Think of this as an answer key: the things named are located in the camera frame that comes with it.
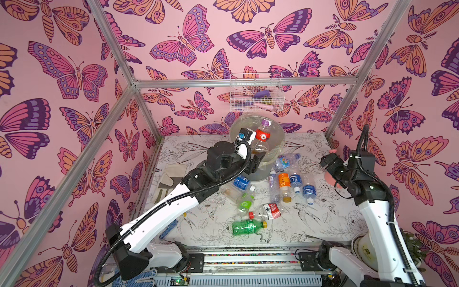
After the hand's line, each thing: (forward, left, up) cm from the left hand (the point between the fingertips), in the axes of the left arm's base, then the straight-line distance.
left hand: (258, 147), depth 63 cm
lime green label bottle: (-6, +3, -34) cm, 35 cm away
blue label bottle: (+5, +4, -34) cm, 34 cm away
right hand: (+2, -31, -12) cm, 34 cm away
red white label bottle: (-9, -9, -36) cm, 38 cm away
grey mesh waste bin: (+12, -10, -11) cm, 20 cm away
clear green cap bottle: (+1, +10, -38) cm, 39 cm away
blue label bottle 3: (+6, -23, -33) cm, 41 cm away
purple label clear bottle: (+4, -13, -39) cm, 41 cm away
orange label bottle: (+4, -17, -35) cm, 39 cm away
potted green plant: (-28, -53, -20) cm, 63 cm away
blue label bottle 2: (0, -29, -33) cm, 44 cm away
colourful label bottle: (+19, -20, -33) cm, 43 cm away
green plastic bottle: (-17, +3, -33) cm, 37 cm away
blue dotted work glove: (-36, +54, -39) cm, 75 cm away
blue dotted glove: (-16, +39, -39) cm, 58 cm away
